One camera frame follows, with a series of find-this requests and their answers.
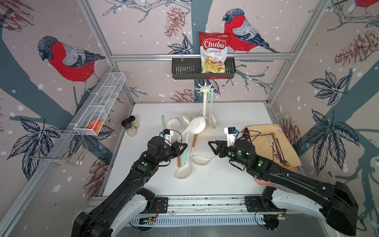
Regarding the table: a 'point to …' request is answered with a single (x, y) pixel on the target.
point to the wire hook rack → (60, 145)
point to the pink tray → (292, 169)
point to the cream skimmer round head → (173, 124)
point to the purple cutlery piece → (277, 146)
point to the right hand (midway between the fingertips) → (211, 141)
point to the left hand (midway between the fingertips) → (189, 143)
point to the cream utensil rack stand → (207, 135)
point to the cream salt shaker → (134, 124)
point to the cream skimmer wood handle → (184, 171)
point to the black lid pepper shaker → (131, 130)
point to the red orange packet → (94, 125)
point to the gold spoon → (285, 162)
